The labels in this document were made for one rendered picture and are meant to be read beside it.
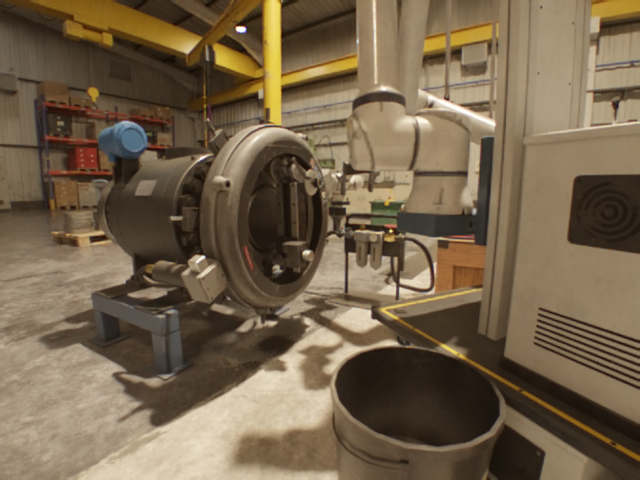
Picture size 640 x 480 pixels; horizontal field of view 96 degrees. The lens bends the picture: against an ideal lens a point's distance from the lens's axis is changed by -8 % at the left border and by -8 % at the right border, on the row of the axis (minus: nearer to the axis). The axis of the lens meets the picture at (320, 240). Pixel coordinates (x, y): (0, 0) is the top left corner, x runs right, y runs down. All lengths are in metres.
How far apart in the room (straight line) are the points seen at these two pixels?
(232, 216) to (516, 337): 0.84
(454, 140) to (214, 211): 0.73
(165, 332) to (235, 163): 0.72
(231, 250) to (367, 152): 0.53
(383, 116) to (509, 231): 0.44
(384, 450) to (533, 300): 0.44
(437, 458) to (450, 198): 0.61
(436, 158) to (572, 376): 0.57
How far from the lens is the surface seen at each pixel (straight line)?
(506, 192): 0.92
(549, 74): 1.08
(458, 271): 1.77
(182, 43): 14.50
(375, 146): 0.86
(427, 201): 0.89
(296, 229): 1.31
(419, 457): 0.55
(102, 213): 1.98
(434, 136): 0.90
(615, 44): 12.50
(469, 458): 0.58
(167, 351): 1.42
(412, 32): 1.21
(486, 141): 0.97
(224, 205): 1.04
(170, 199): 1.38
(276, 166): 1.30
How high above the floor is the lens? 0.73
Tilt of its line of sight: 9 degrees down
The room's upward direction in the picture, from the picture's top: straight up
